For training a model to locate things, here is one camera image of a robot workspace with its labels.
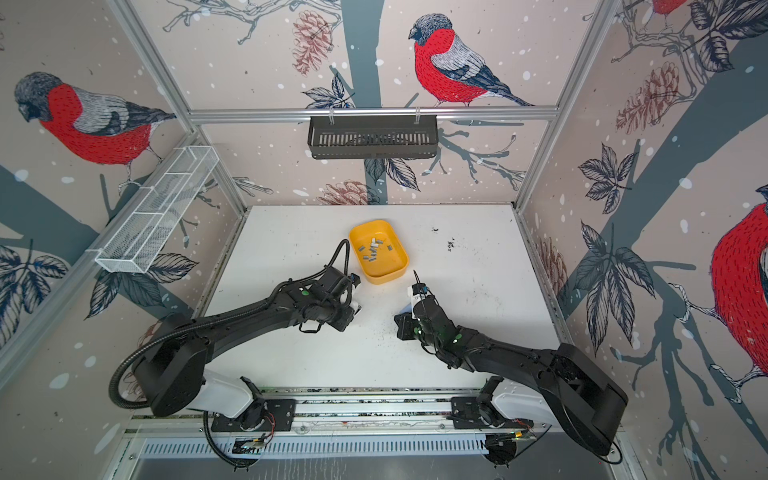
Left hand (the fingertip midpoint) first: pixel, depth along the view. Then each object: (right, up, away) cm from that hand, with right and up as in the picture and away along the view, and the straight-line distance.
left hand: (350, 317), depth 84 cm
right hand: (+12, -1, -1) cm, 12 cm away
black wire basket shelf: (+5, +60, +23) cm, 64 cm away
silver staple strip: (+5, +20, +25) cm, 33 cm away
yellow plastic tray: (+7, +18, +23) cm, 30 cm away
